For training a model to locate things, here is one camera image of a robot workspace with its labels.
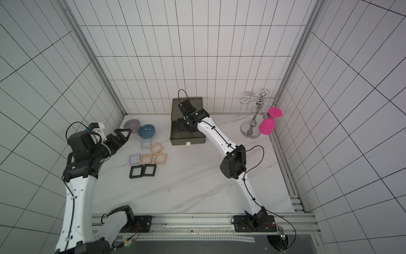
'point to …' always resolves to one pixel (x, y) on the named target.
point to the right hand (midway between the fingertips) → (177, 128)
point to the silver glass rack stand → (250, 129)
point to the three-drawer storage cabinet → (181, 137)
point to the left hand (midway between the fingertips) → (127, 137)
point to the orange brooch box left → (146, 159)
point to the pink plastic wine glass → (267, 125)
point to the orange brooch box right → (160, 158)
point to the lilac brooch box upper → (145, 143)
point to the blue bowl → (146, 131)
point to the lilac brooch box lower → (134, 159)
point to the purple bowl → (133, 124)
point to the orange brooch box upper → (156, 148)
